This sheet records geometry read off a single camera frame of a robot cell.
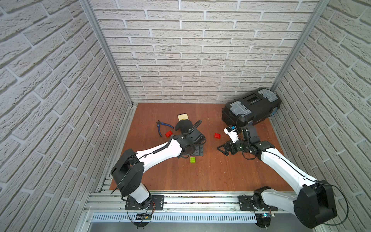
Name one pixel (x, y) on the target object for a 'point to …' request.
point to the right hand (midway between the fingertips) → (225, 145)
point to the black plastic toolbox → (249, 109)
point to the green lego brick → (192, 160)
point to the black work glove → (184, 125)
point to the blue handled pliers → (159, 123)
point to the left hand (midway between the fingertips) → (197, 149)
